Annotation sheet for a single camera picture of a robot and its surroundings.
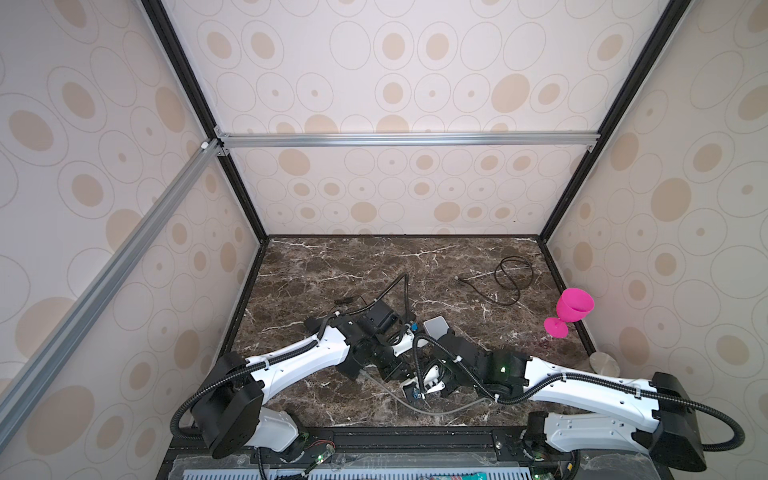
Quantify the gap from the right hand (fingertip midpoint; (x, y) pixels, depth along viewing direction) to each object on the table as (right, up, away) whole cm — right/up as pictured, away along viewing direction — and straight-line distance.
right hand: (420, 358), depth 75 cm
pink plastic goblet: (+43, +12, +8) cm, 45 cm away
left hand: (-1, -4, -2) cm, 4 cm away
